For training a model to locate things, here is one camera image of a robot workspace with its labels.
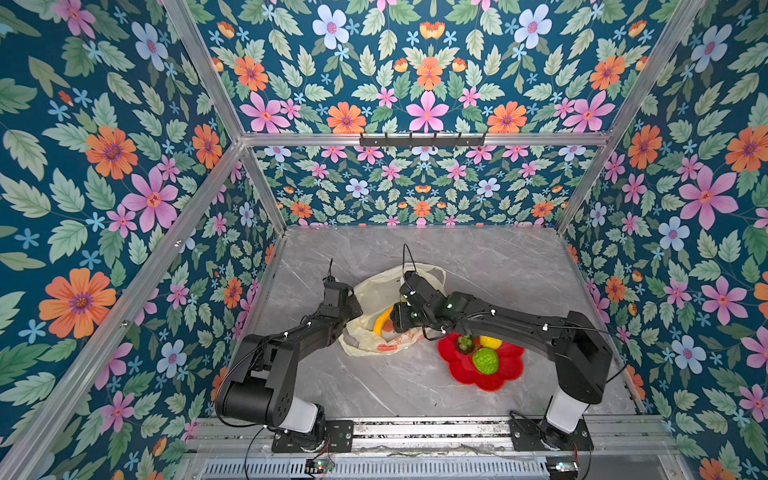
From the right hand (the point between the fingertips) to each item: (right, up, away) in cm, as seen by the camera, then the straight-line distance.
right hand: (395, 312), depth 83 cm
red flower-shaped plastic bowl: (+19, -16, +2) cm, 25 cm away
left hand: (-12, +3, +10) cm, 16 cm away
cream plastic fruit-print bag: (-7, +3, +18) cm, 20 cm away
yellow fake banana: (-5, -5, +8) cm, 11 cm away
